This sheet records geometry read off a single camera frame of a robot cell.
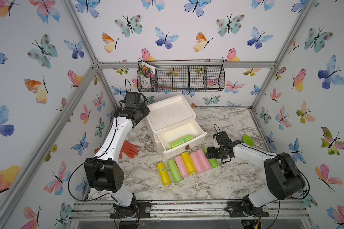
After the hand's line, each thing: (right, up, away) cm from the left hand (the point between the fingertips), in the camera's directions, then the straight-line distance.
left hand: (149, 109), depth 84 cm
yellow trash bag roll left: (+10, -40, -2) cm, 42 cm away
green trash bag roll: (+16, -37, 0) cm, 41 cm away
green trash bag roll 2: (+38, -32, +3) cm, 50 cm away
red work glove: (-15, -26, +11) cm, 32 cm away
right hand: (+39, -28, +8) cm, 48 cm away
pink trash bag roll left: (+19, -34, +2) cm, 39 cm away
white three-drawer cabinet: (+13, -7, -2) cm, 15 cm away
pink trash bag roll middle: (+29, -32, +3) cm, 43 cm away
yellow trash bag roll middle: (+23, -32, +3) cm, 40 cm away
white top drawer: (+10, -17, -1) cm, 20 cm away
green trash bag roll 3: (+18, -18, -2) cm, 26 cm away
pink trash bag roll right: (+33, -31, +5) cm, 45 cm away
